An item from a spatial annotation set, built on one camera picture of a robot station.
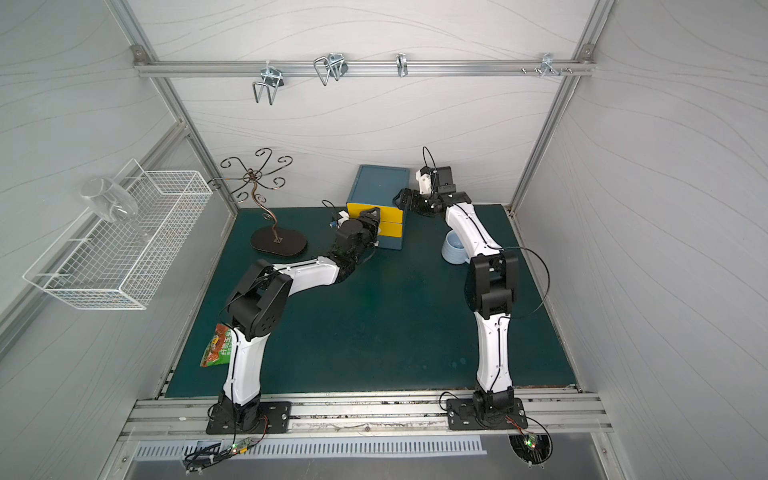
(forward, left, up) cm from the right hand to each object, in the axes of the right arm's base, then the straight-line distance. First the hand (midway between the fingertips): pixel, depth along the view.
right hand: (406, 200), depth 96 cm
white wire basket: (-37, +67, +14) cm, 78 cm away
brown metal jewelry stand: (-6, +51, -17) cm, 54 cm away
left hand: (-6, +7, +1) cm, 9 cm away
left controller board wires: (-69, +47, -18) cm, 85 cm away
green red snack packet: (-45, +51, -16) cm, 70 cm away
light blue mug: (-9, -17, -14) cm, 24 cm away
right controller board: (-63, -33, -24) cm, 75 cm away
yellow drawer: (-7, +5, -7) cm, 11 cm away
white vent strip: (-66, +23, -20) cm, 72 cm away
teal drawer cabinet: (+4, +11, +2) cm, 11 cm away
